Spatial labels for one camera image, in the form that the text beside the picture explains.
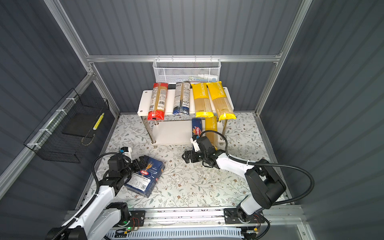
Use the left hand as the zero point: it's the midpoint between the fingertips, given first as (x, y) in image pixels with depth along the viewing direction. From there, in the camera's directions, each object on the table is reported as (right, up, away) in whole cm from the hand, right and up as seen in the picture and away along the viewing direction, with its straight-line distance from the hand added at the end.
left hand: (142, 159), depth 85 cm
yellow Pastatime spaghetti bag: (+42, +21, +17) cm, 49 cm away
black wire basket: (-33, +15, -14) cm, 39 cm away
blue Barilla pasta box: (+2, -11, -7) cm, 13 cm away
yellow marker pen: (-21, +22, -7) cm, 31 cm away
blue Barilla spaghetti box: (+32, +21, +16) cm, 41 cm away
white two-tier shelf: (+18, +17, +17) cm, 30 cm away
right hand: (+28, +2, +2) cm, 28 cm away
